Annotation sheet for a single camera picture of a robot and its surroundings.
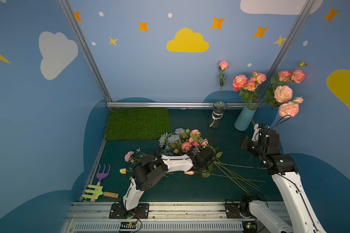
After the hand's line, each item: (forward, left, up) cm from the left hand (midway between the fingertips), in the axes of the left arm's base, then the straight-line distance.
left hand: (213, 157), depth 88 cm
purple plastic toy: (-11, +69, -6) cm, 71 cm away
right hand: (+2, -12, +20) cm, 24 cm away
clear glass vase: (+34, -7, +11) cm, 36 cm away
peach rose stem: (-8, +15, -3) cm, 17 cm away
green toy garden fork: (-21, +65, -4) cm, 69 cm away
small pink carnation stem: (0, +53, -3) cm, 53 cm away
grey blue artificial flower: (+7, +27, +3) cm, 28 cm away
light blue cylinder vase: (+26, -24, +9) cm, 37 cm away
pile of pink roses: (-5, -4, -4) cm, 8 cm away
